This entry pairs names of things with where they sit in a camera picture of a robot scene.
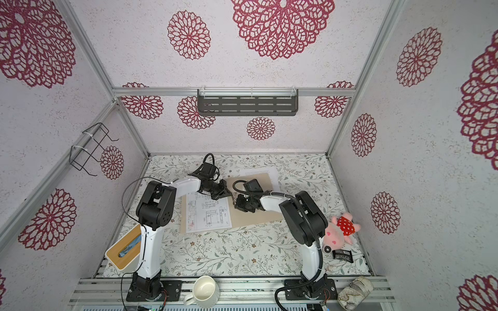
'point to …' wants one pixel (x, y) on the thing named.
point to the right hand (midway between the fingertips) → (235, 204)
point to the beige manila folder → (241, 218)
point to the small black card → (345, 254)
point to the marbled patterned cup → (356, 293)
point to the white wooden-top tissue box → (124, 254)
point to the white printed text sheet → (271, 171)
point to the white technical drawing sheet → (204, 214)
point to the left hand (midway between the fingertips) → (231, 195)
